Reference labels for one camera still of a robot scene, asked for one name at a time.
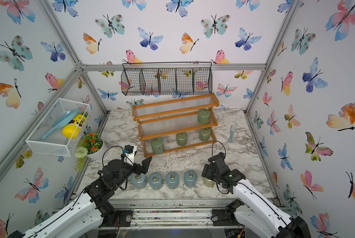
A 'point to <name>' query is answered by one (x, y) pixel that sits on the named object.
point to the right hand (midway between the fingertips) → (210, 170)
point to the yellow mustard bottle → (71, 130)
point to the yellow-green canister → (208, 182)
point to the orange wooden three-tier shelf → (172, 125)
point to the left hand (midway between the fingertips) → (144, 153)
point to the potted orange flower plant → (91, 145)
